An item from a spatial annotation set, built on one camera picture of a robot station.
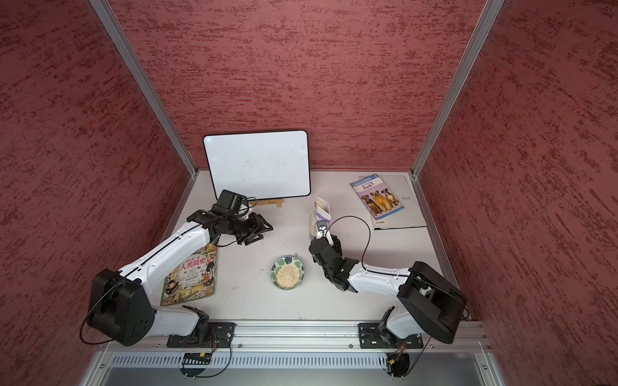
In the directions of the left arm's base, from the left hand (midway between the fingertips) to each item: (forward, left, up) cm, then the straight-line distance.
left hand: (268, 235), depth 81 cm
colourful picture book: (-11, +28, -14) cm, 33 cm away
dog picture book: (+26, -44, -11) cm, 53 cm away
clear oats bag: (+5, -18, +7) cm, 20 cm away
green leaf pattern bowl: (-9, -7, -12) cm, 16 cm away
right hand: (+2, -19, -7) cm, 20 cm away
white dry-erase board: (+31, +7, +4) cm, 32 cm away
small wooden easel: (+20, +4, -8) cm, 22 cm away
